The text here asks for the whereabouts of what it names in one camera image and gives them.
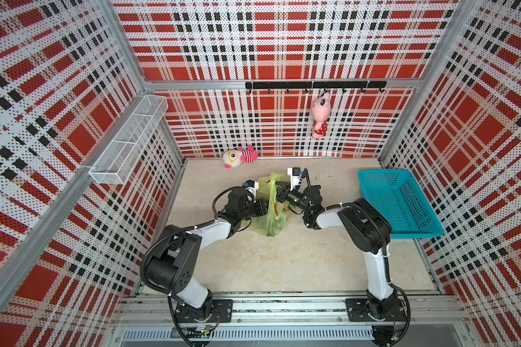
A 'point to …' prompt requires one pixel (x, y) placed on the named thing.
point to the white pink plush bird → (234, 157)
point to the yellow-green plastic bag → (273, 221)
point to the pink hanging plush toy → (320, 108)
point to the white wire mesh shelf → (115, 165)
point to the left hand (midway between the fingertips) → (274, 201)
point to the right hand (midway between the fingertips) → (269, 182)
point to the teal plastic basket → (396, 195)
